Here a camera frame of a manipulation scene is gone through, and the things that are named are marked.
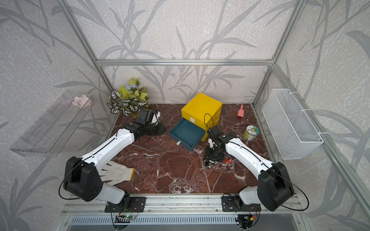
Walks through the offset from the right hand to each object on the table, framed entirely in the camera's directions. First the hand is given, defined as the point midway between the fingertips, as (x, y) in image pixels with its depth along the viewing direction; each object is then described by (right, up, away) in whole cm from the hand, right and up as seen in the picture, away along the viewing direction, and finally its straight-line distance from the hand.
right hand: (206, 158), depth 82 cm
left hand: (-24, +16, +2) cm, 29 cm away
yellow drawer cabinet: (-2, +27, +5) cm, 27 cm away
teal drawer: (-12, +12, +9) cm, 19 cm away
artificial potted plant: (-48, +34, +5) cm, 59 cm away
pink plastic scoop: (+30, +27, +32) cm, 52 cm away
